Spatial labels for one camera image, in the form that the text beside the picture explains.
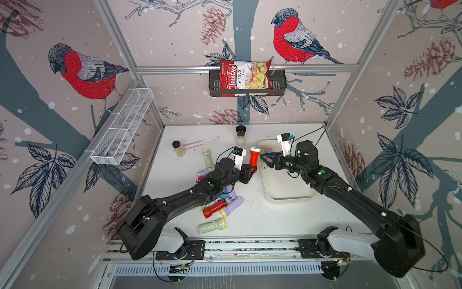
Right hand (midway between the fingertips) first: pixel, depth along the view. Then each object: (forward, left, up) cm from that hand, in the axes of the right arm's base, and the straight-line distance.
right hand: (263, 155), depth 76 cm
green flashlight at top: (+15, +30, -23) cm, 41 cm away
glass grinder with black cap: (+26, +10, -13) cm, 31 cm away
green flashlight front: (-24, +21, -21) cm, 38 cm away
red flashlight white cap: (+1, +4, +1) cm, 4 cm away
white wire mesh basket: (+1, +62, +7) cm, 62 cm away
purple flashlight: (+17, -6, -19) cm, 26 cm away
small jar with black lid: (+15, +45, -16) cm, 50 cm away
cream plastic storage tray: (-2, -10, -24) cm, 26 cm away
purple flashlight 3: (-14, +13, -22) cm, 30 cm away
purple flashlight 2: (-9, +14, -21) cm, 27 cm away
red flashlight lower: (-18, +25, -21) cm, 37 cm away
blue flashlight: (-9, +18, -22) cm, 30 cm away
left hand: (-3, +2, -4) cm, 5 cm away
